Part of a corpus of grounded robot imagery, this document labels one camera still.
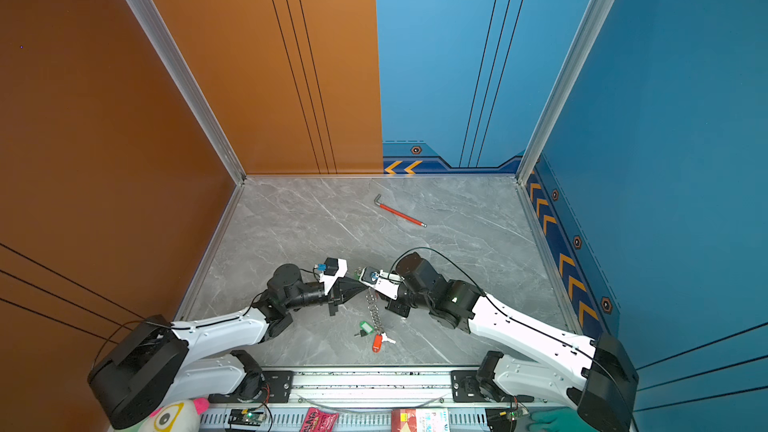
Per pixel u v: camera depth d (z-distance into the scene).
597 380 0.39
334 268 0.65
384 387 0.76
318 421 0.68
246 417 0.71
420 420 0.66
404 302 0.63
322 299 0.68
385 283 0.61
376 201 1.12
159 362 0.43
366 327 0.83
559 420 0.68
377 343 0.81
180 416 0.65
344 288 0.69
